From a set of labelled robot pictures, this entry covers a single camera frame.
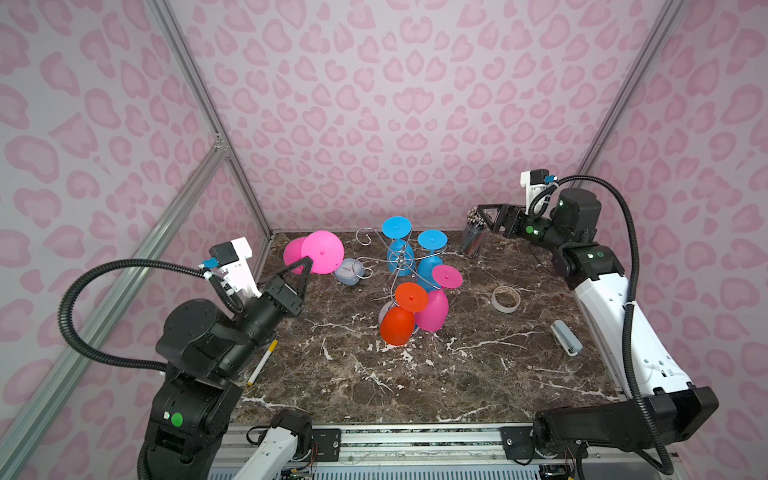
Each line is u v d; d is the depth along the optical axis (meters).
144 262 0.36
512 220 0.60
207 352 0.34
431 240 0.75
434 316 0.75
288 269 0.47
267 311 0.43
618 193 0.55
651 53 0.75
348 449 0.74
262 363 0.86
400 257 0.70
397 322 0.72
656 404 0.38
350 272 1.02
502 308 0.97
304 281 1.09
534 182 0.60
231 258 0.42
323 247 0.52
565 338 0.87
